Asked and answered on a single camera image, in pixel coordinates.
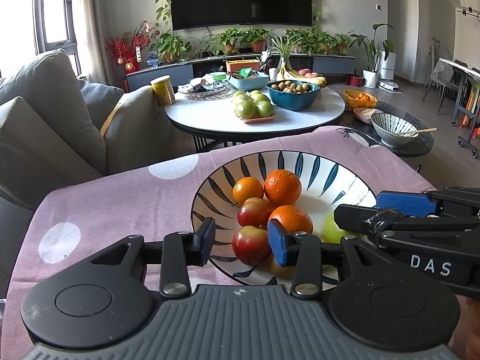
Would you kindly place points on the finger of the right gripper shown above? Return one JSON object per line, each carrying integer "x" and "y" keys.
{"x": 398, "y": 229}
{"x": 449, "y": 202}

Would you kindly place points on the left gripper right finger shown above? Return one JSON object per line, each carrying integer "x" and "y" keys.
{"x": 307, "y": 254}

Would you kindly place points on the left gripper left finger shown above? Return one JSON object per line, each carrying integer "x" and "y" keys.
{"x": 176, "y": 252}

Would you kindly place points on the green apple front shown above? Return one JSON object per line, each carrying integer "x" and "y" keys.
{"x": 330, "y": 232}

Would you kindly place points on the red yellow plum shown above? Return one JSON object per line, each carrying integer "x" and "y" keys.
{"x": 251, "y": 245}

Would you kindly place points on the dark red plum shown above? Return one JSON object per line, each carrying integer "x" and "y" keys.
{"x": 254, "y": 212}

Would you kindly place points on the large orange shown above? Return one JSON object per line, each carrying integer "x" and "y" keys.
{"x": 282, "y": 187}

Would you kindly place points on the small orange tangerine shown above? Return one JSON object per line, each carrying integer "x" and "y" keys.
{"x": 247, "y": 187}

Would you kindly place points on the brown longan fruit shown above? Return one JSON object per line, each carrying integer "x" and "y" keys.
{"x": 285, "y": 273}

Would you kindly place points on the medium orange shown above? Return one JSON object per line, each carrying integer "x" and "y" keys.
{"x": 292, "y": 219}

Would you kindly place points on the pink polka dot tablecloth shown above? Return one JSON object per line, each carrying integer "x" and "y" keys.
{"x": 74, "y": 222}

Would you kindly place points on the striped white ceramic bowl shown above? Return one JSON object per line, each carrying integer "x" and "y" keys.
{"x": 325, "y": 185}

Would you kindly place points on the wooden spoon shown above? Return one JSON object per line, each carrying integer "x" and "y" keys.
{"x": 413, "y": 133}

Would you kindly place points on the small striped bowl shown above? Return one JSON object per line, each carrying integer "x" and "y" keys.
{"x": 387, "y": 126}

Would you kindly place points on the rolling desk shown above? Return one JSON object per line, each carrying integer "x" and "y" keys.
{"x": 467, "y": 104}

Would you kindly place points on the orange fruit basket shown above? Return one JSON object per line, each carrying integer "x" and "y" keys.
{"x": 357, "y": 99}

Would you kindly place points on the white round coffee table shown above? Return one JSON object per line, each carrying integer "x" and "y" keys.
{"x": 227, "y": 115}

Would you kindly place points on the tall potted plant white pot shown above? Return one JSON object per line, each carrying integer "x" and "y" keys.
{"x": 374, "y": 50}

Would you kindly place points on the plate of green apples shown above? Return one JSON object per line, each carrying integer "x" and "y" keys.
{"x": 252, "y": 107}

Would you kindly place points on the blue bowl of longans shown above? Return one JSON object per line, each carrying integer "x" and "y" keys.
{"x": 293, "y": 95}

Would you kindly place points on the glass plate with snacks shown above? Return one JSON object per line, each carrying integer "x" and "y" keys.
{"x": 200, "y": 89}

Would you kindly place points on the yellow canister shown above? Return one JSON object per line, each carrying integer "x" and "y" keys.
{"x": 163, "y": 91}

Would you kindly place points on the tv console cabinet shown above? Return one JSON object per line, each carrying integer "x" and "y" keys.
{"x": 182, "y": 72}

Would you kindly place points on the grey sofa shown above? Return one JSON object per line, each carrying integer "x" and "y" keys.
{"x": 58, "y": 130}

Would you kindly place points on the banana bunch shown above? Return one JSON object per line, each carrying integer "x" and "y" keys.
{"x": 287, "y": 73}

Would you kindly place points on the light blue tray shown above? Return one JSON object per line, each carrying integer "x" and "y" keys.
{"x": 255, "y": 81}

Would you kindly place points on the orange box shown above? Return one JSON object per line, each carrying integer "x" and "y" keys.
{"x": 236, "y": 65}

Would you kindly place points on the red flower decoration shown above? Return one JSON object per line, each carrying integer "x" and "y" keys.
{"x": 127, "y": 50}

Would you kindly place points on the window frame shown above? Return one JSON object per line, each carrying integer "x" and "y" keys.
{"x": 54, "y": 29}

